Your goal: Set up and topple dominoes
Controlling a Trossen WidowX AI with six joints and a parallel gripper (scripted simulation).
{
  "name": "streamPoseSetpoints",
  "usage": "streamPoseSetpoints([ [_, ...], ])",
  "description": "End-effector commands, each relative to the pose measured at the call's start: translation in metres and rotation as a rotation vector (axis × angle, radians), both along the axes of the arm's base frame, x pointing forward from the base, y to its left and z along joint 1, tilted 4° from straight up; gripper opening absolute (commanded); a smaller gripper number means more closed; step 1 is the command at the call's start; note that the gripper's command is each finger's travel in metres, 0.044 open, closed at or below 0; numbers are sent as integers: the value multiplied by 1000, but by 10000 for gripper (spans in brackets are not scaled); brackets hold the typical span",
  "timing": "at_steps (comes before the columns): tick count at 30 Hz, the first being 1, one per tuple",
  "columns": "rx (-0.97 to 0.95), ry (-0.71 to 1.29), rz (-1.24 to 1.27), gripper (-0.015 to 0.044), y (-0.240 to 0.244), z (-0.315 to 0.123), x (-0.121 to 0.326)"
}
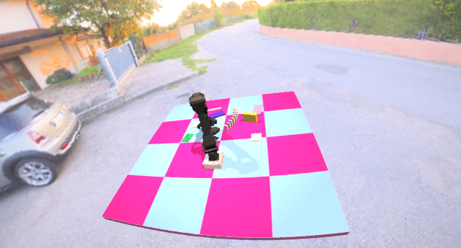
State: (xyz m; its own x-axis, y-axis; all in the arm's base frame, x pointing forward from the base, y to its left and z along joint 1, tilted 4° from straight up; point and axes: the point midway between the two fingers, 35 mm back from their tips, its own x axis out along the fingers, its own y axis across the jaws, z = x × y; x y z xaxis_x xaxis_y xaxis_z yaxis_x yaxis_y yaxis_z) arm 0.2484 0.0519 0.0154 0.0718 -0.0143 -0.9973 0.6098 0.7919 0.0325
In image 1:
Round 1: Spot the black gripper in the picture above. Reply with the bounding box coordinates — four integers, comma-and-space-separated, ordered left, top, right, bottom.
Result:
197, 119, 220, 135

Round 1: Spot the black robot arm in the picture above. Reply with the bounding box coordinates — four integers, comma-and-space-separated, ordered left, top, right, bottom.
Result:
189, 92, 219, 161

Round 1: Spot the purple flat block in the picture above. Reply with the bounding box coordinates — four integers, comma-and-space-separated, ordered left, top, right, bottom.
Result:
209, 110, 225, 118

